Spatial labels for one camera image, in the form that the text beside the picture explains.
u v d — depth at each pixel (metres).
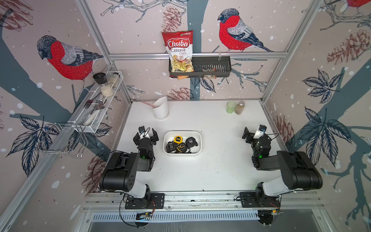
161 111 1.05
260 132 0.78
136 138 0.81
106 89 0.78
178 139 0.95
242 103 1.07
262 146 0.68
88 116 0.70
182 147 0.90
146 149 0.70
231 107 1.11
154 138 0.83
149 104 1.03
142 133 0.76
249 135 0.83
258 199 0.67
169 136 0.95
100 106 0.70
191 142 0.92
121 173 0.45
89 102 0.71
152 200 0.73
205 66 1.07
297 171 0.45
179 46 0.81
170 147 0.90
